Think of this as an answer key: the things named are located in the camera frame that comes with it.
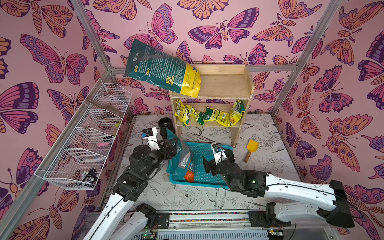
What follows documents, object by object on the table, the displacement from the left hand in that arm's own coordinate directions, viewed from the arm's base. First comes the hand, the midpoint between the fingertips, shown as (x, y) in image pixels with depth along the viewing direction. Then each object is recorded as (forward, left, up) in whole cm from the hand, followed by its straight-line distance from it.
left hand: (175, 138), depth 66 cm
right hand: (-5, -16, -7) cm, 18 cm away
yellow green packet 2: (+22, -24, -10) cm, 34 cm away
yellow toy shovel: (+17, -47, -32) cm, 59 cm away
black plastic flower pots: (+25, +11, -17) cm, 32 cm away
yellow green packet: (+22, -11, -9) cm, 26 cm away
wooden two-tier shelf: (+52, -29, -22) cm, 64 cm away
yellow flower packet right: (+19, -31, -3) cm, 37 cm away
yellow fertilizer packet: (+21, -1, -4) cm, 21 cm away
